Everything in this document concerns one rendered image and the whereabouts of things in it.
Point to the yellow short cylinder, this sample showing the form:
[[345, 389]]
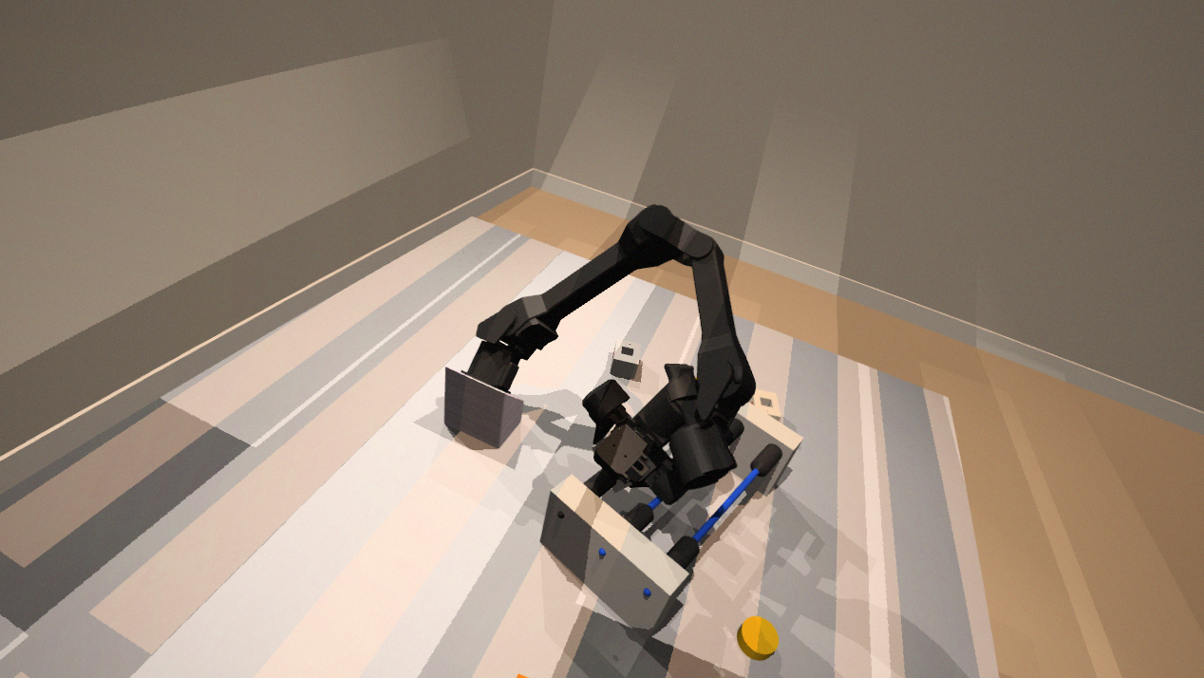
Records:
[[757, 638]]

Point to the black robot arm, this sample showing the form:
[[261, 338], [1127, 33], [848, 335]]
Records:
[[683, 408]]

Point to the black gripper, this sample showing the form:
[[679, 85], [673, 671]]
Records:
[[605, 408]]

